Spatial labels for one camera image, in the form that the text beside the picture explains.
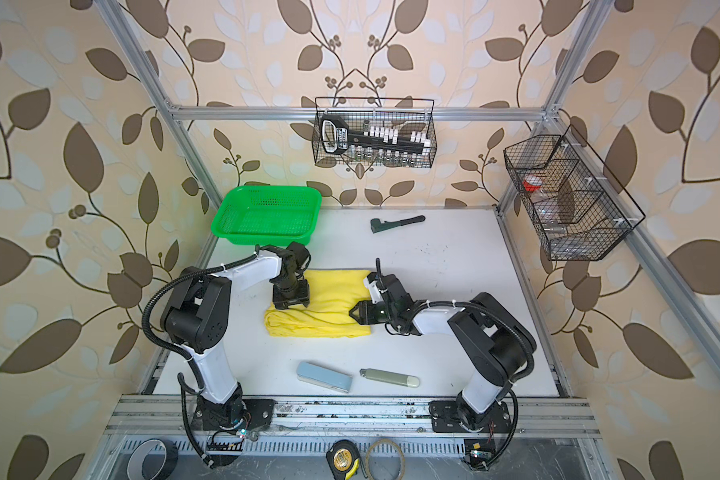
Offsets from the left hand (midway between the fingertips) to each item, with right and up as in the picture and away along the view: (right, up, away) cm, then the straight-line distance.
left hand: (301, 302), depth 93 cm
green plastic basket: (-21, +29, +27) cm, 45 cm away
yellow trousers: (+10, +2, 0) cm, 10 cm away
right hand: (+17, -3, -4) cm, 18 cm away
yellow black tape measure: (+16, -30, -26) cm, 43 cm away
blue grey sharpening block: (+9, -16, -15) cm, 24 cm away
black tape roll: (-31, -30, -26) cm, 50 cm away
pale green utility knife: (+27, -18, -12) cm, 34 cm away
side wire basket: (+74, +28, -20) cm, 81 cm away
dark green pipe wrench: (+24, +25, +20) cm, 40 cm away
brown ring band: (+29, -29, -27) cm, 49 cm away
